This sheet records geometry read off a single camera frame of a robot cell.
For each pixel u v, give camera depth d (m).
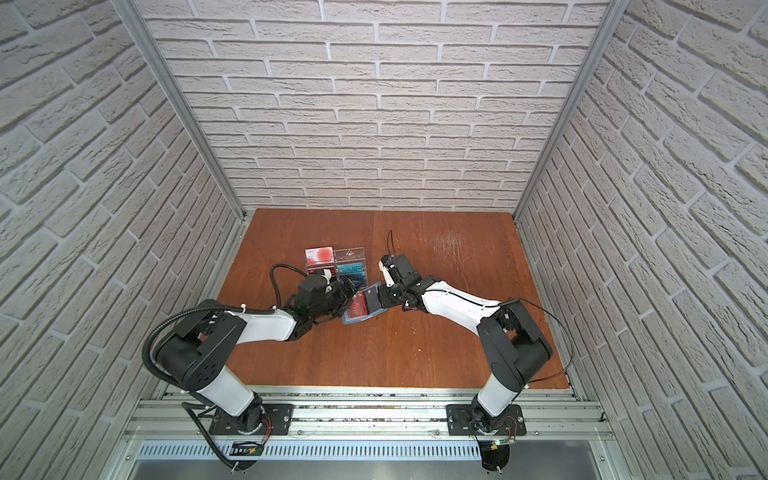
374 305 0.94
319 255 0.96
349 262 0.98
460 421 0.74
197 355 0.46
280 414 0.75
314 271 0.94
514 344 0.46
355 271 0.98
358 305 0.92
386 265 0.72
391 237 1.13
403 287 0.69
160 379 0.46
